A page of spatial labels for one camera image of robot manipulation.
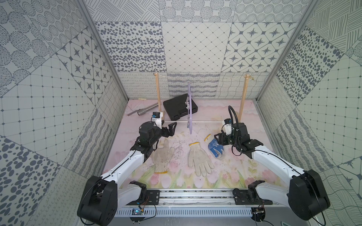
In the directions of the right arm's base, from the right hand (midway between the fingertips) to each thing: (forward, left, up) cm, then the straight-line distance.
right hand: (219, 137), depth 86 cm
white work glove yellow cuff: (-9, +13, -10) cm, 19 cm away
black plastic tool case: (+32, +29, -7) cm, 44 cm away
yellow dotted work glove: (-10, +37, -9) cm, 39 cm away
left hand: (+2, +27, +12) cm, 30 cm away
